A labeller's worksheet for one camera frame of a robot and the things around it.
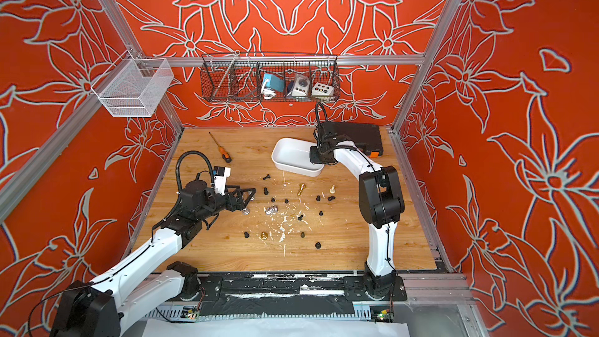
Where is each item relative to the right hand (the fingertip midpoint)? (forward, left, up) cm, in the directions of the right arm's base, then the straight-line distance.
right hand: (309, 156), depth 96 cm
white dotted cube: (+21, -4, +19) cm, 29 cm away
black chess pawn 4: (-30, +23, -9) cm, 39 cm away
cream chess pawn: (-11, -10, -8) cm, 17 cm away
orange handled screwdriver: (+5, +38, -6) cm, 39 cm away
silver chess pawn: (-25, +19, +9) cm, 32 cm away
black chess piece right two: (-14, -9, -10) cm, 19 cm away
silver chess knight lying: (-20, +15, -9) cm, 27 cm away
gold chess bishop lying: (-10, +3, -8) cm, 13 cm away
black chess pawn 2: (-16, +9, -9) cm, 21 cm away
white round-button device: (+17, +4, +23) cm, 29 cm away
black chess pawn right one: (-15, -4, -9) cm, 18 cm away
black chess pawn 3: (-24, +4, -9) cm, 26 cm away
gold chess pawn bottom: (-31, +17, -8) cm, 36 cm away
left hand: (-19, +22, +6) cm, 30 cm away
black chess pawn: (-12, +18, -8) cm, 24 cm away
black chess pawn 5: (-30, +2, -9) cm, 31 cm away
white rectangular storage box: (+9, +7, -11) cm, 16 cm away
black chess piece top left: (-4, +18, -9) cm, 21 cm away
